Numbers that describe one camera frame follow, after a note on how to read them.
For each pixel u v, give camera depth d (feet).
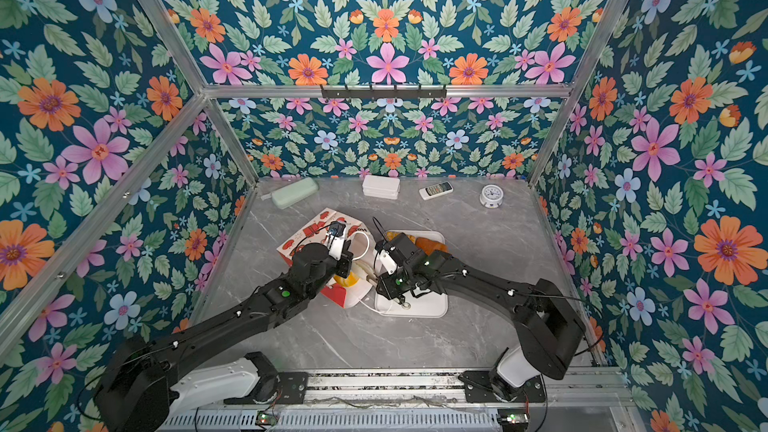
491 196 3.64
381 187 3.73
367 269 2.79
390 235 3.26
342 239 2.27
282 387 2.41
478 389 2.37
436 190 3.77
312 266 1.94
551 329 1.43
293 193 3.67
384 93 3.05
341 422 2.51
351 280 2.84
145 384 1.27
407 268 2.04
